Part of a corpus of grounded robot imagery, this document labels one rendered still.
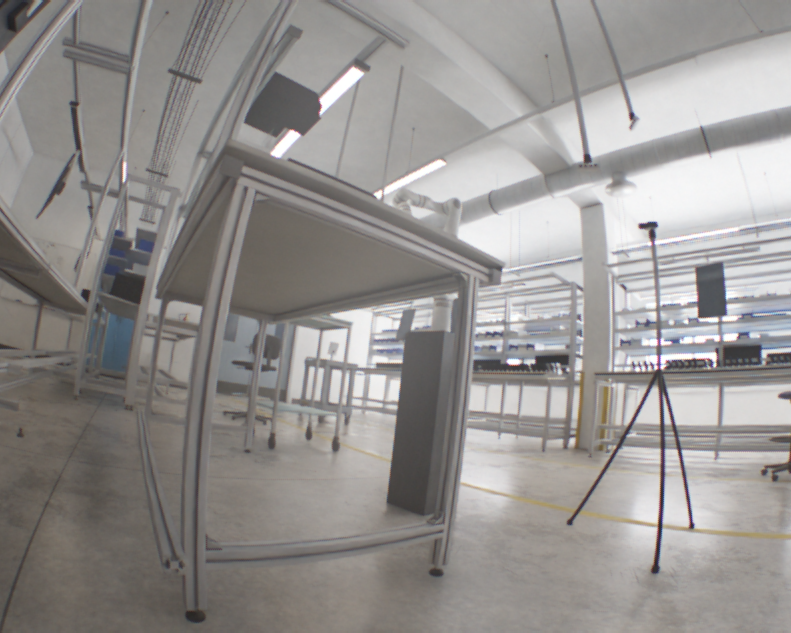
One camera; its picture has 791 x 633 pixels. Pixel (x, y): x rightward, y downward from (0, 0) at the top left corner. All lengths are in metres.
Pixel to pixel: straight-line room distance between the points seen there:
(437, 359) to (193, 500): 1.26
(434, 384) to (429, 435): 0.23
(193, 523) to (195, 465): 0.12
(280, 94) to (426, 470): 1.61
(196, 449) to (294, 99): 1.14
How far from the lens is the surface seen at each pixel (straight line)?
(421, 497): 1.79
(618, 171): 4.75
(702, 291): 4.32
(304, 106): 1.43
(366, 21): 1.68
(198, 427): 0.76
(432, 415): 1.73
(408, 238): 1.01
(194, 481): 0.79
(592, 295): 5.35
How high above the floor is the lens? 0.56
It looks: 11 degrees up
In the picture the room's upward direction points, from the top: 6 degrees clockwise
